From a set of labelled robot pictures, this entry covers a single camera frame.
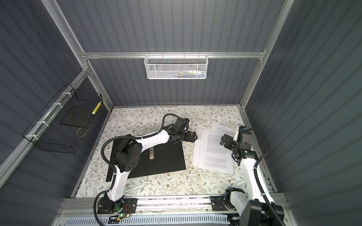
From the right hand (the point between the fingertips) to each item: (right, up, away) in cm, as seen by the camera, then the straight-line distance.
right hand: (231, 141), depth 84 cm
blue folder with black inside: (-42, -12, +8) cm, 44 cm away
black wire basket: (-93, +9, -12) cm, 94 cm away
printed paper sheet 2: (+8, +6, +22) cm, 24 cm away
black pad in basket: (-87, +15, -7) cm, 88 cm away
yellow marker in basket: (-80, +19, -2) cm, 82 cm away
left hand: (-22, +1, +11) cm, 25 cm away
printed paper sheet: (-12, -10, +9) cm, 18 cm away
